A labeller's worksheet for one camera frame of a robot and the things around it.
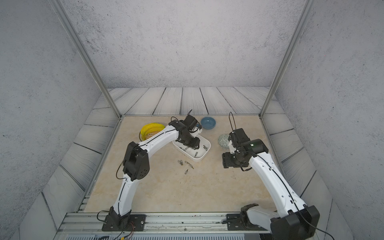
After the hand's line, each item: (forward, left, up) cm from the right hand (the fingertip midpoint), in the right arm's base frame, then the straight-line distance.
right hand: (230, 162), depth 75 cm
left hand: (+15, +16, -8) cm, 23 cm away
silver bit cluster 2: (+8, +22, -17) cm, 29 cm away
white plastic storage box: (+15, +16, -17) cm, 28 cm away
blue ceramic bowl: (+42, +9, -16) cm, 45 cm away
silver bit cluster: (+9, +27, -17) cm, 33 cm away
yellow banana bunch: (+33, +51, -12) cm, 62 cm away
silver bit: (+3, +24, -18) cm, 30 cm away
